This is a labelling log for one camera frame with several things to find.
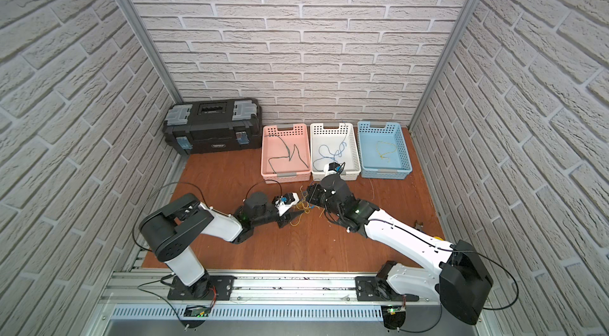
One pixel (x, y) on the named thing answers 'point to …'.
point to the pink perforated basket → (285, 153)
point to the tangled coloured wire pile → (304, 206)
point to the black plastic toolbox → (214, 124)
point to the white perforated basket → (334, 146)
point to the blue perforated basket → (383, 151)
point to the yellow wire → (393, 151)
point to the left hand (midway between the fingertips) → (302, 203)
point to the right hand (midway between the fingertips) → (307, 188)
